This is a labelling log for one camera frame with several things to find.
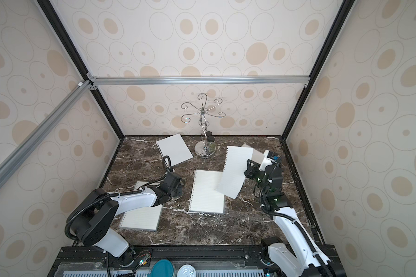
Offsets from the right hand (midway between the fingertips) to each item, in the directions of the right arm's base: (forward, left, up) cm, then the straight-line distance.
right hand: (254, 160), depth 78 cm
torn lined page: (+26, +45, -22) cm, 56 cm away
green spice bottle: (+22, +21, -14) cm, 34 cm away
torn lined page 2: (0, +8, -14) cm, 16 cm away
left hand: (-3, +34, -19) cm, 39 cm away
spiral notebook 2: (-8, +23, -24) cm, 34 cm away
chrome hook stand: (+24, +28, -19) cm, 42 cm away
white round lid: (-41, +27, -18) cm, 52 cm away
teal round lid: (-41, +36, -16) cm, 57 cm away
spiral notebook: (-21, +51, -22) cm, 59 cm away
